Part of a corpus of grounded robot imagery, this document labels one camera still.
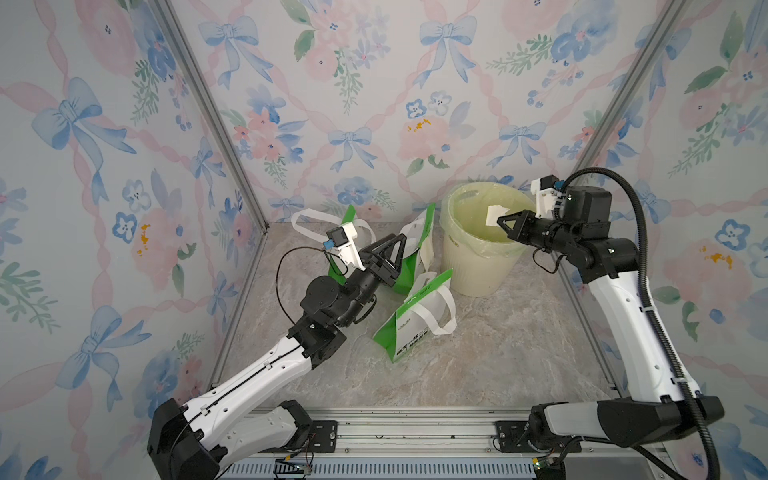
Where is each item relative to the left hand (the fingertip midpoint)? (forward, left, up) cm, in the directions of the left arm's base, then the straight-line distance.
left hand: (402, 237), depth 58 cm
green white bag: (+14, -3, -32) cm, 36 cm away
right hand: (+11, -23, -5) cm, 26 cm away
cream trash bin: (+8, -21, -17) cm, 28 cm away
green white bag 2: (-5, -7, -19) cm, 21 cm away
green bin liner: (+30, -21, -21) cm, 42 cm away
